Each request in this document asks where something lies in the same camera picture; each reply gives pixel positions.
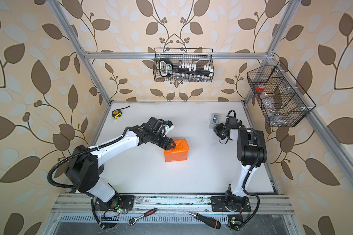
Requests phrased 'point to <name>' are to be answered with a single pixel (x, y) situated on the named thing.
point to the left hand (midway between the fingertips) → (169, 141)
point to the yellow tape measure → (116, 113)
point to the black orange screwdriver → (206, 220)
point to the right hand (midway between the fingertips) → (214, 129)
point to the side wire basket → (284, 103)
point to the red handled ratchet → (131, 221)
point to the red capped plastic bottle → (260, 88)
